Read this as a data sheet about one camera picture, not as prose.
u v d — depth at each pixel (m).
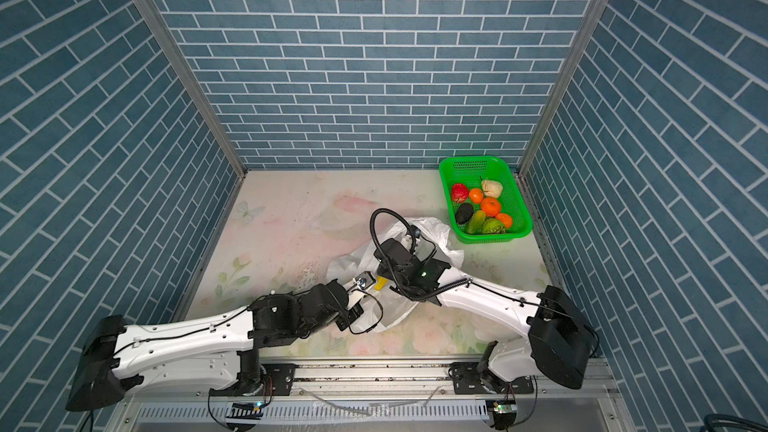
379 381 0.75
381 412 0.70
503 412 0.74
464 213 1.02
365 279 0.62
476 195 1.08
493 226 0.96
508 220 1.02
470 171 1.16
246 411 0.72
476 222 0.99
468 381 0.74
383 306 0.59
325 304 0.52
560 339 0.42
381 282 0.67
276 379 0.73
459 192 1.07
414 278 0.59
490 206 1.05
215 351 0.47
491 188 1.08
